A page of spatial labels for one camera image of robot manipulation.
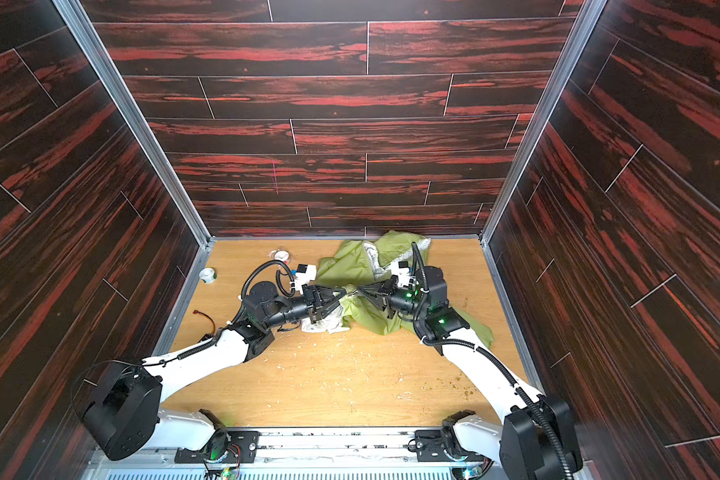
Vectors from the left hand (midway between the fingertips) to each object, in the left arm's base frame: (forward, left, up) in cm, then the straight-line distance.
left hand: (346, 298), depth 70 cm
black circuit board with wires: (+3, +45, -27) cm, 53 cm away
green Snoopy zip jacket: (+29, -3, -21) cm, 36 cm away
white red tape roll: (+35, +28, -24) cm, 51 cm away
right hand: (+5, -3, -1) cm, 6 cm away
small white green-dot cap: (+26, +52, -26) cm, 64 cm away
